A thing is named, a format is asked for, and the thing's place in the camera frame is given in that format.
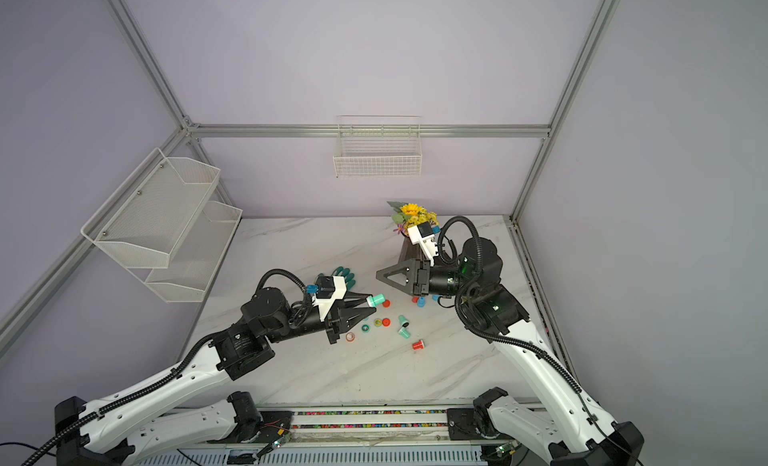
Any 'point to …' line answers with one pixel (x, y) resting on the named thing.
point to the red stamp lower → (418, 345)
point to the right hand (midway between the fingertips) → (383, 283)
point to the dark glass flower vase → (414, 252)
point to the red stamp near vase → (415, 299)
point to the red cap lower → (386, 322)
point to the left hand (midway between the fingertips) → (369, 304)
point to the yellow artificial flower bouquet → (408, 215)
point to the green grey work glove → (348, 276)
